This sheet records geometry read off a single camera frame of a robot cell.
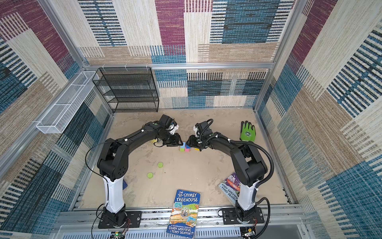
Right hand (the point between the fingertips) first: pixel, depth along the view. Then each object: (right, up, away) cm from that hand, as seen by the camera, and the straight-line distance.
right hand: (189, 144), depth 93 cm
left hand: (-5, +2, -1) cm, 5 cm away
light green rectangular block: (-5, -3, +2) cm, 6 cm away
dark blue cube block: (-1, -1, -2) cm, 3 cm away
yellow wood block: (+4, -2, -6) cm, 8 cm away
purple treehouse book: (+23, -21, -12) cm, 33 cm away
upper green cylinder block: (-18, -12, -2) cm, 21 cm away
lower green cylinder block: (-23, -17, -6) cm, 29 cm away
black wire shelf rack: (-45, +38, +17) cm, 61 cm away
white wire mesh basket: (-62, +16, -22) cm, 67 cm away
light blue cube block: (-4, -2, +1) cm, 5 cm away
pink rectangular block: (-2, -4, +3) cm, 5 cm away
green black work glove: (+40, +8, +12) cm, 43 cm away
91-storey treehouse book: (-2, -31, -20) cm, 37 cm away
